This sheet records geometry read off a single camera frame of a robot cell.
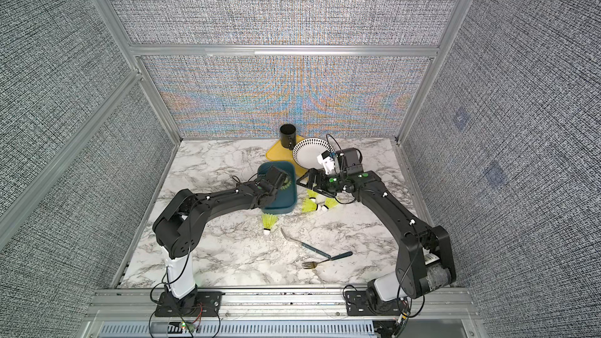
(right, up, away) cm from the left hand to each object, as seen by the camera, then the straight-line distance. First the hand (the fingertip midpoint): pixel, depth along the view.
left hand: (278, 176), depth 95 cm
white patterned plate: (+12, +10, +12) cm, 19 cm away
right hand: (+11, 0, -16) cm, 19 cm away
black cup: (+3, +18, +16) cm, 24 cm away
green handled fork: (+13, -30, -15) cm, 36 cm away
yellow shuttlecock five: (+12, -12, -2) cm, 17 cm away
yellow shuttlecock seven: (+21, -11, -1) cm, 24 cm away
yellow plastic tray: (-2, +10, +20) cm, 23 cm away
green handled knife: (+11, -25, -10) cm, 29 cm away
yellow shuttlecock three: (+14, -8, +2) cm, 16 cm away
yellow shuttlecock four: (-3, -16, -8) cm, 18 cm away
